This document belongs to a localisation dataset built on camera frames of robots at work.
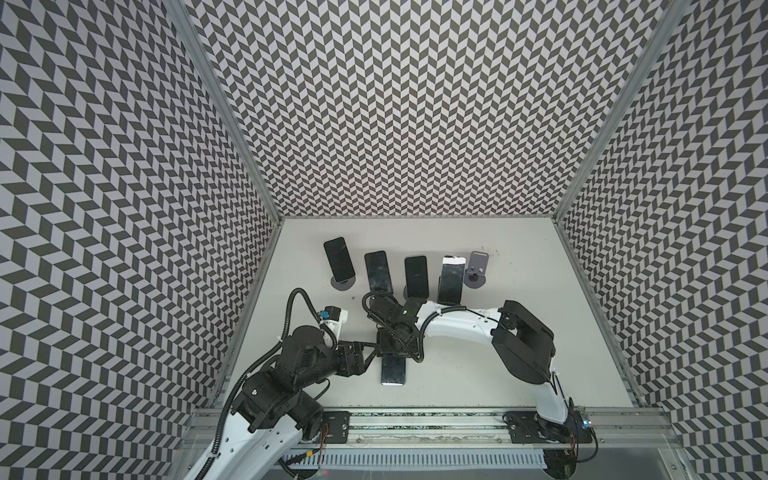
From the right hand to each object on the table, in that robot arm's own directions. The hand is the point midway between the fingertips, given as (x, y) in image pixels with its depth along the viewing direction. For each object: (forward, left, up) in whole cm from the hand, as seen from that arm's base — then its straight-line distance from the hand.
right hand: (390, 364), depth 83 cm
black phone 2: (+23, -9, +9) cm, 26 cm away
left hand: (-2, +4, +16) cm, 17 cm away
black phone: (+29, +15, +12) cm, 35 cm away
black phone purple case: (+25, +3, +10) cm, 27 cm away
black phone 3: (-3, -1, +3) cm, 4 cm away
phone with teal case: (+20, -18, +9) cm, 29 cm away
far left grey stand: (+25, +15, +3) cm, 29 cm away
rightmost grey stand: (+28, -29, +2) cm, 40 cm away
